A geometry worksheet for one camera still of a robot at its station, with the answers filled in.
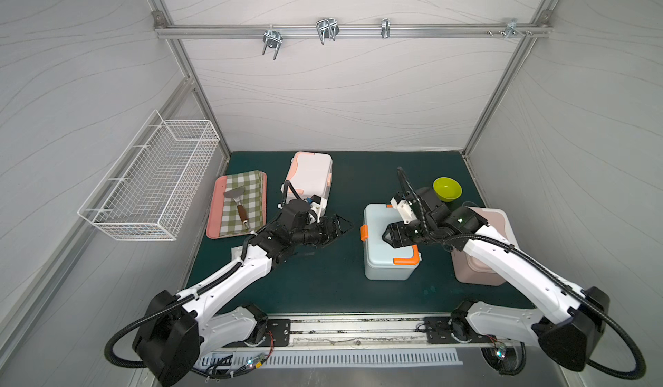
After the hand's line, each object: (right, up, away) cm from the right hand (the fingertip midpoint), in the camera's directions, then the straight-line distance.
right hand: (392, 233), depth 75 cm
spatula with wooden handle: (-59, +10, +28) cm, 66 cm away
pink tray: (-66, +5, +26) cm, 71 cm away
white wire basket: (-67, +14, -6) cm, 69 cm away
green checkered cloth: (-51, +7, +27) cm, 58 cm away
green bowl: (+29, +12, +29) cm, 43 cm away
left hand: (-13, +1, -2) cm, 13 cm away
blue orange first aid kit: (-4, -7, -2) cm, 9 cm away
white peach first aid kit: (-27, +18, +19) cm, 37 cm away
